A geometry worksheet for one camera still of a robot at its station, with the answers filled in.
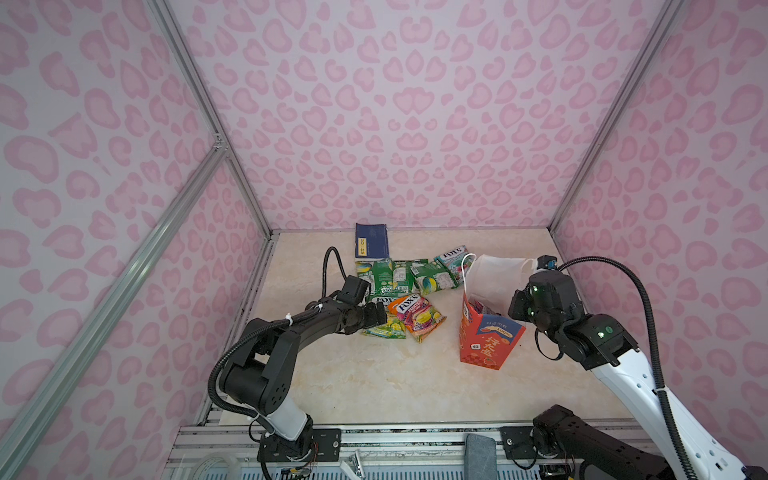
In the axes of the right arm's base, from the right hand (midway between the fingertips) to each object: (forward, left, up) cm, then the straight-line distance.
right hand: (516, 293), depth 71 cm
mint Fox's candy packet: (+27, +9, -23) cm, 36 cm away
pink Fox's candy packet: (+5, +22, -22) cm, 32 cm away
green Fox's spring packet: (+13, +32, -23) cm, 42 cm away
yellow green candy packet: (+1, +30, -22) cm, 38 cm away
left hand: (+5, +35, -21) cm, 41 cm away
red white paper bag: (-7, +7, -6) cm, 12 cm away
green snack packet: (+21, +33, -23) cm, 45 cm away
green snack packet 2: (+18, +19, -19) cm, 32 cm away
